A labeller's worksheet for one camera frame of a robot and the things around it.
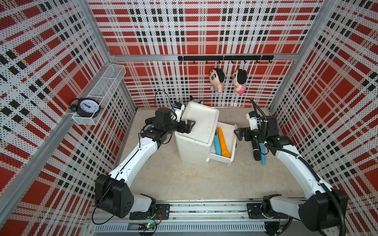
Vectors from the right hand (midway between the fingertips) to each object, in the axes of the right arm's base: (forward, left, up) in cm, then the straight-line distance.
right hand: (243, 130), depth 81 cm
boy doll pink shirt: (+36, -2, +10) cm, 37 cm away
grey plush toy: (+27, +30, -1) cm, 40 cm away
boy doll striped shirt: (+32, +13, +13) cm, 37 cm away
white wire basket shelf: (+17, +78, +14) cm, 82 cm away
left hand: (+4, +30, +5) cm, 31 cm away
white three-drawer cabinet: (-12, +27, +2) cm, 29 cm away
